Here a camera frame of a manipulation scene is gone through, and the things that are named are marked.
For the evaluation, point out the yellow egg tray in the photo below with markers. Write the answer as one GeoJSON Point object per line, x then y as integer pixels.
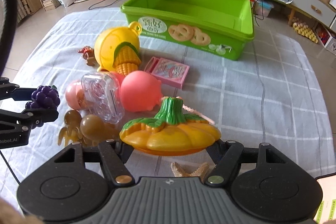
{"type": "Point", "coordinates": [304, 30]}

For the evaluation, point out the clear plastic jar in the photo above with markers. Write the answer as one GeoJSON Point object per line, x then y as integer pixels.
{"type": "Point", "coordinates": [102, 96]}

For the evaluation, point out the green plastic bin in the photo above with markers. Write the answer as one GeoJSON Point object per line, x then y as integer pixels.
{"type": "Point", "coordinates": [220, 27]}

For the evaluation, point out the grey checked blanket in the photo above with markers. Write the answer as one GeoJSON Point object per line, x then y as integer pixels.
{"type": "Point", "coordinates": [270, 94]}

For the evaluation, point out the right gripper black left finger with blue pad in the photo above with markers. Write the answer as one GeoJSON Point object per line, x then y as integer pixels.
{"type": "Point", "coordinates": [114, 155]}

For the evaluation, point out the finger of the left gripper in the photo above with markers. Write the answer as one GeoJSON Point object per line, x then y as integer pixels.
{"type": "Point", "coordinates": [37, 117]}
{"type": "Point", "coordinates": [21, 94]}

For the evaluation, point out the pink ball toy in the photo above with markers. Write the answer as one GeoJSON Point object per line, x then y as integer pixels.
{"type": "Point", "coordinates": [140, 91]}

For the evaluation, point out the pink picture box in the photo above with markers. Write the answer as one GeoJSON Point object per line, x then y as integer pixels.
{"type": "Point", "coordinates": [169, 72]}

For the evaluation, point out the orange pumpkin lid toy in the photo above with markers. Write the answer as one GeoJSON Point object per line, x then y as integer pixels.
{"type": "Point", "coordinates": [171, 132]}

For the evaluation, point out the yellow corn toy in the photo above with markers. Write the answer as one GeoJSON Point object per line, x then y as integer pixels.
{"type": "Point", "coordinates": [126, 59]}

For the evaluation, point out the pale pink peach toy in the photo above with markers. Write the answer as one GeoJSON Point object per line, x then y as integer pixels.
{"type": "Point", "coordinates": [75, 96]}

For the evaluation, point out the brown octopus toy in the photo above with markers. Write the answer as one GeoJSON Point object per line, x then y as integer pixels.
{"type": "Point", "coordinates": [89, 130]}

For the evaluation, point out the purple grape toy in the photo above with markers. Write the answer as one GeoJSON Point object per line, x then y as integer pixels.
{"type": "Point", "coordinates": [46, 97]}

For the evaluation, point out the small brown figure toy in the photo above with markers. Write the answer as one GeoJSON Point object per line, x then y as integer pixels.
{"type": "Point", "coordinates": [88, 55]}

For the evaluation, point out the beige starfish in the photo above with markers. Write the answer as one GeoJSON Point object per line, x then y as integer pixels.
{"type": "Point", "coordinates": [184, 171]}

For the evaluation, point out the yellow round toy pot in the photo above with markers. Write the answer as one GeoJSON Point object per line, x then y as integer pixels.
{"type": "Point", "coordinates": [108, 40]}

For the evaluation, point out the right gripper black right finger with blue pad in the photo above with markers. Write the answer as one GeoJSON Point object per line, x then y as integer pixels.
{"type": "Point", "coordinates": [226, 156]}

